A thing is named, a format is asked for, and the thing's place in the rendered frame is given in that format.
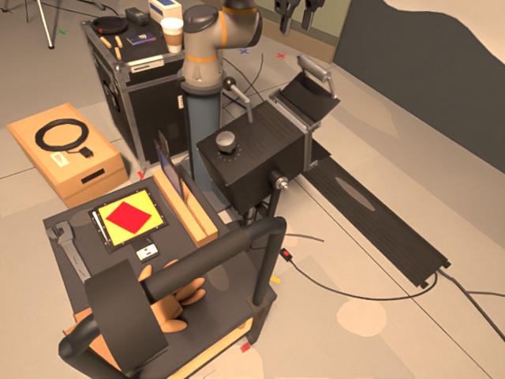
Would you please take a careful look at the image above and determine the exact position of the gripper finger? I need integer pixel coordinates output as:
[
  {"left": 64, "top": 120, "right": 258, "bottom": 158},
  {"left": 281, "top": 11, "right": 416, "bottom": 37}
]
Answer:
[
  {"left": 301, "top": 0, "right": 327, "bottom": 31},
  {"left": 275, "top": 0, "right": 295, "bottom": 37}
]

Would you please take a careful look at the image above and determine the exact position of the black barn door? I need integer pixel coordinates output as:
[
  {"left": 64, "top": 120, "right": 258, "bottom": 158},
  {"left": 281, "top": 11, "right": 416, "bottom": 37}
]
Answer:
[{"left": 269, "top": 70, "right": 342, "bottom": 127}]

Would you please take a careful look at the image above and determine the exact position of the grey spot flood knob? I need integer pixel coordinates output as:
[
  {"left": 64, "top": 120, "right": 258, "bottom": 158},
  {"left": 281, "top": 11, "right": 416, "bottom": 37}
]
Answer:
[{"left": 215, "top": 130, "right": 237, "bottom": 156}]

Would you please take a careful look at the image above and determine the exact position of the black spotlight body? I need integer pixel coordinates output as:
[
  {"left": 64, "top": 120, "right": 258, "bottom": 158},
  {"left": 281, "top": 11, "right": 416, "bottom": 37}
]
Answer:
[{"left": 196, "top": 100, "right": 316, "bottom": 215}]

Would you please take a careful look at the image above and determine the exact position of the grey tilt lock knob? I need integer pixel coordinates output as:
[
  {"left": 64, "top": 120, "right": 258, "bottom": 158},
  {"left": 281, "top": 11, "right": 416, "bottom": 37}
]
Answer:
[{"left": 268, "top": 170, "right": 292, "bottom": 192}]

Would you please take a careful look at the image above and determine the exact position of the black spotlight stand yoke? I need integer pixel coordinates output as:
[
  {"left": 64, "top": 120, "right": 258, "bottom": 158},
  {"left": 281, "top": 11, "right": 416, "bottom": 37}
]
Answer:
[{"left": 236, "top": 185, "right": 283, "bottom": 230}]

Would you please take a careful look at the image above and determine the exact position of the grey lever black ball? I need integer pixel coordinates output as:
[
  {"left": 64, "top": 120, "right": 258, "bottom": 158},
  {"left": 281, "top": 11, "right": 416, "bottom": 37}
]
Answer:
[{"left": 222, "top": 77, "right": 254, "bottom": 124}]

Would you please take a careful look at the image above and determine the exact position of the white paper cup brown sleeve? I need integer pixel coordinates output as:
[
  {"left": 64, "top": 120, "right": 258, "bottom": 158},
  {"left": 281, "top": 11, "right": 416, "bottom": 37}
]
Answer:
[{"left": 159, "top": 17, "right": 185, "bottom": 54}]

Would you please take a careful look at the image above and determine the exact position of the white and blue box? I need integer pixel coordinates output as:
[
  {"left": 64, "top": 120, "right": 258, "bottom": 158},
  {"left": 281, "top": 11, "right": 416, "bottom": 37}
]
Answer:
[{"left": 148, "top": 0, "right": 184, "bottom": 23}]

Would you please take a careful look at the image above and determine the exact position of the dark grey scenery backdrop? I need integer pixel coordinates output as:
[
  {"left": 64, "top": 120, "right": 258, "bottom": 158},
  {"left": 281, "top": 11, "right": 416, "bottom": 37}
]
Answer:
[{"left": 332, "top": 0, "right": 505, "bottom": 175}]

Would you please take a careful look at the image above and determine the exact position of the blue booklet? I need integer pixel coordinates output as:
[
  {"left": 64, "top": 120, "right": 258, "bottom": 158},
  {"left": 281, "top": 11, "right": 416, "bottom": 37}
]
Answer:
[{"left": 125, "top": 32, "right": 157, "bottom": 48}]

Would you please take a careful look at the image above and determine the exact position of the black battery box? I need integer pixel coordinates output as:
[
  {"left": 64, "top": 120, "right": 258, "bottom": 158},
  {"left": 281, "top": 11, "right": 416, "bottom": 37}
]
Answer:
[{"left": 125, "top": 6, "right": 152, "bottom": 26}]

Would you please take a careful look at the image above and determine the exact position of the black flight case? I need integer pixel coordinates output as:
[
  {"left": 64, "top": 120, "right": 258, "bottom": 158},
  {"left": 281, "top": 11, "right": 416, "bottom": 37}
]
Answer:
[{"left": 80, "top": 15, "right": 191, "bottom": 167}]

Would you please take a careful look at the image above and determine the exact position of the black round dish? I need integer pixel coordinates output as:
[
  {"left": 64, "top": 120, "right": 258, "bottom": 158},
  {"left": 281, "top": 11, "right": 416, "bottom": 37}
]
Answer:
[{"left": 91, "top": 16, "right": 129, "bottom": 36}]

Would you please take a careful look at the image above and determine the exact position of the metal tripod stand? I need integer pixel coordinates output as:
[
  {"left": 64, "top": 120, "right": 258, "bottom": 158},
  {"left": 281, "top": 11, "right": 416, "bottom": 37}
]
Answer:
[{"left": 0, "top": 0, "right": 107, "bottom": 51}]

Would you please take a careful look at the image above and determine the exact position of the wooden apple box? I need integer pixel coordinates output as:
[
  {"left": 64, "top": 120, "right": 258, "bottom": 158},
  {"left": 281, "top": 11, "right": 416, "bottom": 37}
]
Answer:
[{"left": 6, "top": 102, "right": 130, "bottom": 209}]

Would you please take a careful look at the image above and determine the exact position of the tan work glove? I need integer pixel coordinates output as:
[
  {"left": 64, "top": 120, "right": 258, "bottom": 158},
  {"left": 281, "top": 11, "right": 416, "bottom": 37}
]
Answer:
[
  {"left": 151, "top": 277, "right": 208, "bottom": 335},
  {"left": 137, "top": 258, "right": 179, "bottom": 282}
]

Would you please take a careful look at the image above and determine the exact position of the grey adjustable wrench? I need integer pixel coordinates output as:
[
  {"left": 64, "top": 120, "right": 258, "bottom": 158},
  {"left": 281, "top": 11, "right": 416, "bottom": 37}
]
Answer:
[{"left": 44, "top": 220, "right": 94, "bottom": 283}]

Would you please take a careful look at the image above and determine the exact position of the black sheet panel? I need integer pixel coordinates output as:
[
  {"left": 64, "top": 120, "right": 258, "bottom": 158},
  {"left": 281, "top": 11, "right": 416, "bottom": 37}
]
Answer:
[{"left": 84, "top": 258, "right": 170, "bottom": 377}]

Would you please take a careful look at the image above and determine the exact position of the grey barn door handle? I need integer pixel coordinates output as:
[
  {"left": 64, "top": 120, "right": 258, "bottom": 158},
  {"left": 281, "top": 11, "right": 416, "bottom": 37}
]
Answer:
[{"left": 296, "top": 54, "right": 340, "bottom": 100}]

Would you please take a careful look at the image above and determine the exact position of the thin black floor cable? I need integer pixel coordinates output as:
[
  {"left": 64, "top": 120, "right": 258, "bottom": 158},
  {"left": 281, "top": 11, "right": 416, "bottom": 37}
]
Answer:
[{"left": 220, "top": 52, "right": 273, "bottom": 119}]

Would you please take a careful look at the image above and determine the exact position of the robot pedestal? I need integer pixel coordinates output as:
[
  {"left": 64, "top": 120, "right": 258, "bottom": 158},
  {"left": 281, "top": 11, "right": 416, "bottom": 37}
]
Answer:
[{"left": 176, "top": 70, "right": 230, "bottom": 207}]

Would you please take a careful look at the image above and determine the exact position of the dark gel frame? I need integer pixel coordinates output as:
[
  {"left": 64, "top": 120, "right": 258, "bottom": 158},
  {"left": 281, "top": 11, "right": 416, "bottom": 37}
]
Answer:
[{"left": 157, "top": 129, "right": 171, "bottom": 158}]

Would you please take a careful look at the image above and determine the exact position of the blue gel frame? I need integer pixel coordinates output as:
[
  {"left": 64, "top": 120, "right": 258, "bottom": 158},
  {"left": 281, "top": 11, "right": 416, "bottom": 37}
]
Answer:
[{"left": 155, "top": 145, "right": 186, "bottom": 201}]

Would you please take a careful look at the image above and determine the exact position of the black floor cable ramp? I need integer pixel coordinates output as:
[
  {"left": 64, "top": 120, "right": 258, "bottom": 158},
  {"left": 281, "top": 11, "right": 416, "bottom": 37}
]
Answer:
[{"left": 302, "top": 141, "right": 453, "bottom": 290}]

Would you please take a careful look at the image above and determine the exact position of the wooden gel frame rack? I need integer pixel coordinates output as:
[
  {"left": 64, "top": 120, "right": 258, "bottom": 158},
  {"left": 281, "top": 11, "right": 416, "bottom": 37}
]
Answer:
[{"left": 152, "top": 168, "right": 219, "bottom": 249}]

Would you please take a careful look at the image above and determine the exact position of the black cart with tube handle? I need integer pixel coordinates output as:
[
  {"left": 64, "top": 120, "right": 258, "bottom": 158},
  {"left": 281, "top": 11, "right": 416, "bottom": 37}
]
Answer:
[{"left": 42, "top": 172, "right": 288, "bottom": 379}]

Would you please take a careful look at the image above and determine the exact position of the black frame yellow red sheet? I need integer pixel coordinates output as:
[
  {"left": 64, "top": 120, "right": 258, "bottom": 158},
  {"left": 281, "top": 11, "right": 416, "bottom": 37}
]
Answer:
[{"left": 87, "top": 188, "right": 170, "bottom": 255}]

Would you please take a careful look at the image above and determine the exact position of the black coiled cable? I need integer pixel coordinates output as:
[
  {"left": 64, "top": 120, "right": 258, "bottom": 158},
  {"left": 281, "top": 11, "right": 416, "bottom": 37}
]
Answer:
[{"left": 34, "top": 118, "right": 96, "bottom": 159}]

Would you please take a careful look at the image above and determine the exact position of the black cable red switch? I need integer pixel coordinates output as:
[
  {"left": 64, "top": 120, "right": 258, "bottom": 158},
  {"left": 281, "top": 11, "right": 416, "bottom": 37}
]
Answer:
[{"left": 279, "top": 247, "right": 440, "bottom": 302}]

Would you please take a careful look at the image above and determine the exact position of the grey floor cable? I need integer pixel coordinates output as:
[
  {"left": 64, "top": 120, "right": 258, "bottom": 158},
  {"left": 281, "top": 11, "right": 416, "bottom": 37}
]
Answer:
[{"left": 436, "top": 267, "right": 505, "bottom": 343}]

